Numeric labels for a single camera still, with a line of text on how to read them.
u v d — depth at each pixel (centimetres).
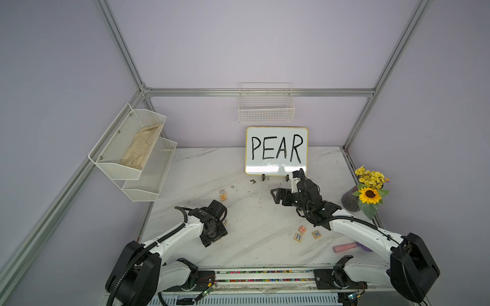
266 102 95
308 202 63
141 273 41
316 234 85
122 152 77
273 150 104
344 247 80
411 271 41
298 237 84
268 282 75
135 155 76
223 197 98
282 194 73
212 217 63
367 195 73
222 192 98
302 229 86
